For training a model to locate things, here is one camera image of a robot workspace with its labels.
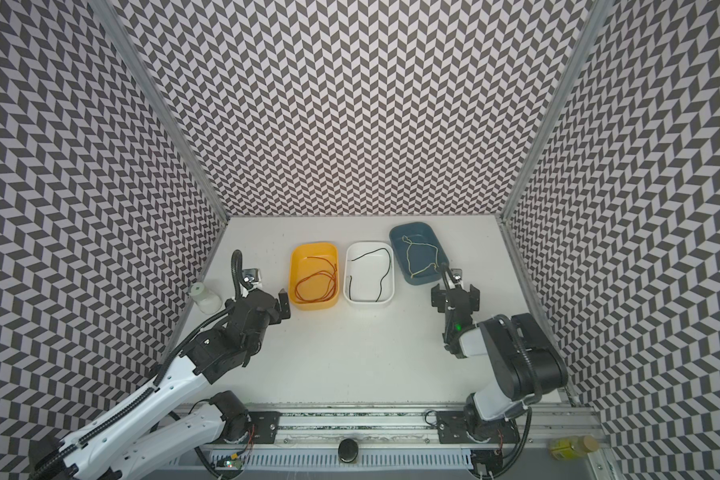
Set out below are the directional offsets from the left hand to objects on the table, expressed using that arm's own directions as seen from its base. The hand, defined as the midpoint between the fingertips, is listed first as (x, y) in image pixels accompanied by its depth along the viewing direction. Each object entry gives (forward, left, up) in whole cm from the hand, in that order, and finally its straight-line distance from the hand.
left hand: (269, 293), depth 77 cm
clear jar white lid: (+4, +23, -12) cm, 27 cm away
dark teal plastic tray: (+30, -44, -21) cm, 57 cm away
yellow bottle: (-33, -69, -10) cm, 77 cm away
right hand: (+10, -54, -13) cm, 57 cm away
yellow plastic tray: (+15, -7, -16) cm, 23 cm away
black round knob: (-33, -22, -8) cm, 40 cm away
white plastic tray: (+16, -25, -15) cm, 33 cm away
